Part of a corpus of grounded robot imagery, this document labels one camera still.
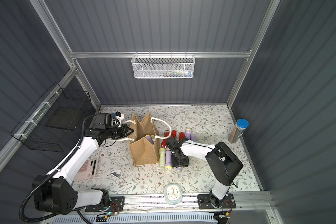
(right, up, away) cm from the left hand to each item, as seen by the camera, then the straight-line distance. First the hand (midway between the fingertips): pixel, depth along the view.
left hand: (134, 131), depth 80 cm
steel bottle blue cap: (+63, +1, +5) cm, 63 cm away
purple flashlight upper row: (+33, -3, +19) cm, 39 cm away
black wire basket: (-42, +3, -9) cm, 43 cm away
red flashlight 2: (+29, -5, +19) cm, 35 cm away
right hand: (+26, -22, +7) cm, 35 cm away
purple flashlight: (+6, -5, +13) cm, 16 cm away
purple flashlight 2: (+19, -19, +7) cm, 28 cm away
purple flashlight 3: (+26, -23, +4) cm, 35 cm away
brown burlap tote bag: (+4, -8, -4) cm, 10 cm away
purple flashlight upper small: (+37, -6, +19) cm, 42 cm away
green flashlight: (+16, -17, +7) cm, 24 cm away
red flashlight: (+16, -9, +14) cm, 24 cm away
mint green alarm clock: (+22, -33, -6) cm, 40 cm away
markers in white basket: (+25, +38, +11) cm, 47 cm away
